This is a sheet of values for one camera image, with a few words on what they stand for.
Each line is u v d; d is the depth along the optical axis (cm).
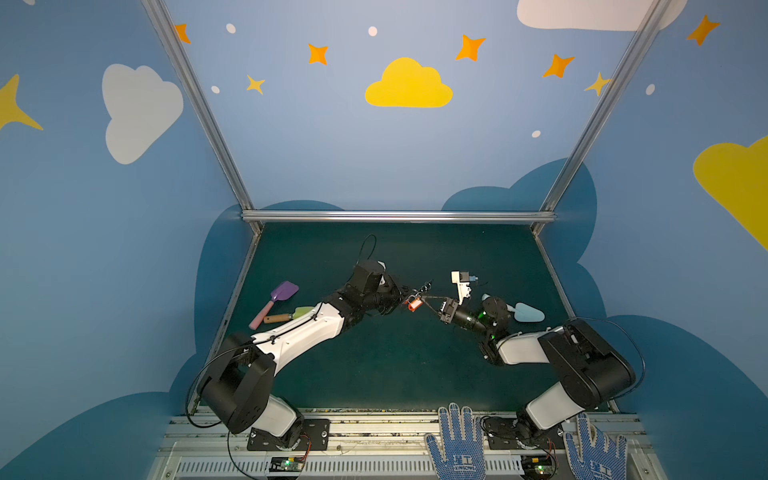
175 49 74
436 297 81
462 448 73
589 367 47
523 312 97
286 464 71
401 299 74
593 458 72
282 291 101
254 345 45
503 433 75
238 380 43
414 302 82
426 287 84
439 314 78
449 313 75
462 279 78
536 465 72
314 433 75
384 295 72
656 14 69
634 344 47
